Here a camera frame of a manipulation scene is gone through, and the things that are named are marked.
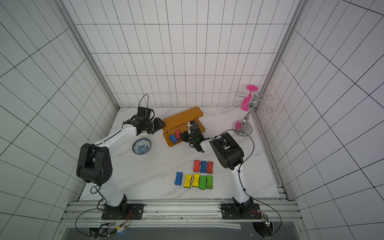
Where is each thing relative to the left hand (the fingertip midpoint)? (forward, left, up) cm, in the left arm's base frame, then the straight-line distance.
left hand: (162, 127), depth 92 cm
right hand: (+1, -7, -10) cm, 12 cm away
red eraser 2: (-21, -30, -11) cm, 38 cm away
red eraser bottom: (+2, -9, -9) cm, 13 cm away
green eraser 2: (-28, -29, -11) cm, 42 cm away
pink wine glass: (+5, -50, +15) cm, 52 cm away
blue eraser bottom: (-22, -26, -10) cm, 36 cm away
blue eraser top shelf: (-26, -12, -11) cm, 31 cm away
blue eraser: (-2, -6, -10) cm, 12 cm away
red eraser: (-22, -22, -10) cm, 33 cm away
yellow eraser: (-30, -17, -11) cm, 36 cm away
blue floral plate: (-7, +15, -11) cm, 20 cm away
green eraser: (-30, -25, -11) cm, 41 cm away
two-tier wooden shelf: (+4, -11, +1) cm, 12 cm away
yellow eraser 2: (-30, -21, -11) cm, 38 cm away
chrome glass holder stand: (+9, -55, -11) cm, 57 cm away
